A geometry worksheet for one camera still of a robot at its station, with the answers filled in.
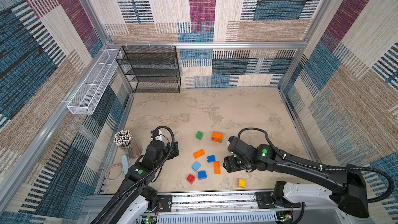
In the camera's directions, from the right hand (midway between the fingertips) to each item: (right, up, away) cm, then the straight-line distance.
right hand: (232, 166), depth 76 cm
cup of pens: (-52, +13, 0) cm, 53 cm away
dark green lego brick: (-16, +12, +16) cm, 26 cm away
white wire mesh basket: (-83, +32, +16) cm, 90 cm away
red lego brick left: (-20, -7, +2) cm, 21 cm away
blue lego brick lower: (-14, -7, +7) cm, 17 cm away
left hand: (-30, +9, +4) cm, 32 cm away
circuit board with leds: (+22, -21, -5) cm, 31 cm away
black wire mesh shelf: (-50, +54, +33) cm, 81 cm away
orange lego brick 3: (-5, +12, +14) cm, 19 cm away
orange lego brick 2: (-6, -4, +8) cm, 11 cm away
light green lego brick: (-3, +9, +16) cm, 18 cm away
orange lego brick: (-16, +2, +12) cm, 20 cm away
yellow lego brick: (+5, -8, 0) cm, 10 cm away
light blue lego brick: (-18, -3, +9) cm, 20 cm away
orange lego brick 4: (-6, +9, +18) cm, 20 cm away
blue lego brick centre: (-9, -1, +12) cm, 15 cm away
